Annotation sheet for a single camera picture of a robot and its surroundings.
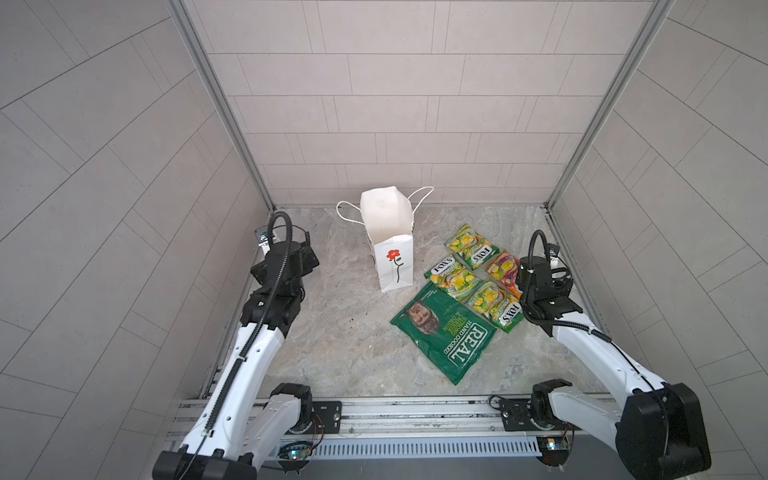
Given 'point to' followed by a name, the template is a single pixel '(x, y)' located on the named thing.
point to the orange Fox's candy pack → (504, 270)
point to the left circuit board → (295, 455)
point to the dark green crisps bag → (446, 333)
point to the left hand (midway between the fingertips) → (294, 246)
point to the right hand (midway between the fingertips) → (540, 270)
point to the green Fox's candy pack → (471, 247)
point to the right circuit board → (554, 450)
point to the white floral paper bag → (389, 222)
